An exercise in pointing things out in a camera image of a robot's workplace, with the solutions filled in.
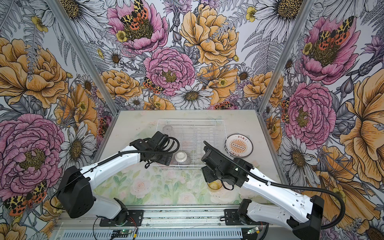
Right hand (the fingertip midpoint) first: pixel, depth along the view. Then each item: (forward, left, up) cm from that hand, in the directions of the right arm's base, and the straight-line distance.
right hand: (211, 175), depth 72 cm
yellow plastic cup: (+1, -3, -16) cm, 17 cm away
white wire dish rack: (+38, +10, -19) cm, 43 cm away
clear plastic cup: (+33, +25, -5) cm, 42 cm away
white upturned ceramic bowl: (+15, +16, -8) cm, 23 cm away
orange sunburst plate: (+25, -21, -14) cm, 35 cm away
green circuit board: (-20, +43, -16) cm, 50 cm away
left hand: (+11, +26, -6) cm, 29 cm away
